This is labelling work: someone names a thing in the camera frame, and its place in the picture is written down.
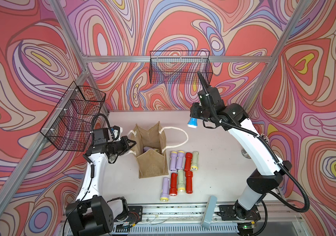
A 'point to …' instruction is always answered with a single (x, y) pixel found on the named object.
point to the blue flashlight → (192, 123)
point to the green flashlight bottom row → (181, 186)
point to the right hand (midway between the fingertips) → (193, 113)
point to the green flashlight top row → (195, 161)
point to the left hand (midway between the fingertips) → (136, 142)
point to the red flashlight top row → (188, 157)
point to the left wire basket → (70, 122)
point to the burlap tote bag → (150, 151)
